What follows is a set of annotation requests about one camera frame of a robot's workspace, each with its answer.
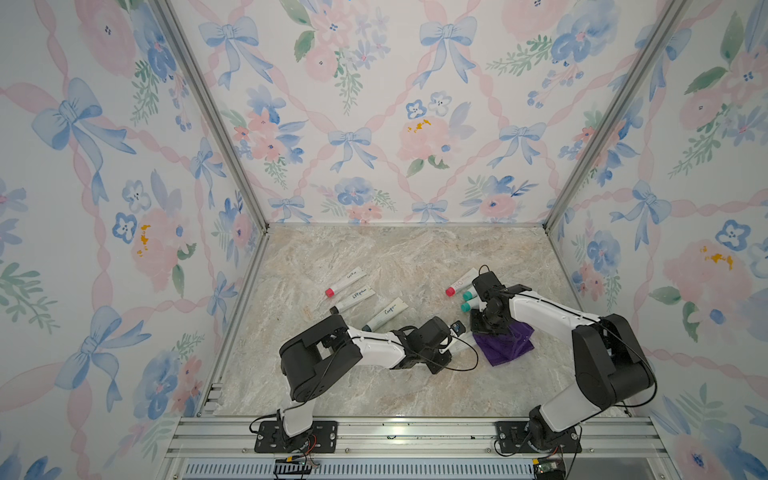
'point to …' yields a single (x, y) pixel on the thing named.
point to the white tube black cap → (462, 339)
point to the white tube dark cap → (364, 294)
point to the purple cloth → (502, 347)
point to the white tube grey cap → (465, 307)
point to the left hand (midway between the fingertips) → (450, 351)
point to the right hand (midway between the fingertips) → (478, 328)
